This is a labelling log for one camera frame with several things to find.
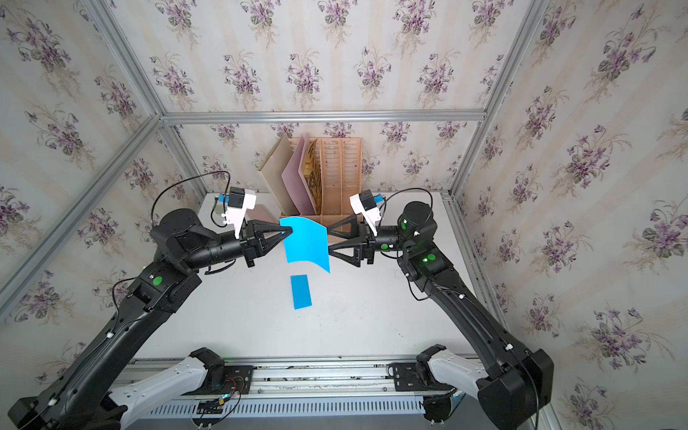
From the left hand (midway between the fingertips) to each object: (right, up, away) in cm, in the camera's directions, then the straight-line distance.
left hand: (291, 235), depth 54 cm
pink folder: (-7, +16, +39) cm, 42 cm away
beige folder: (-14, +20, +37) cm, 44 cm away
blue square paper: (-5, -22, +37) cm, 43 cm away
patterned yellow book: (-2, +20, +47) cm, 51 cm away
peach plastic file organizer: (+9, +23, +72) cm, 76 cm away
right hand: (+8, -2, +3) cm, 9 cm away
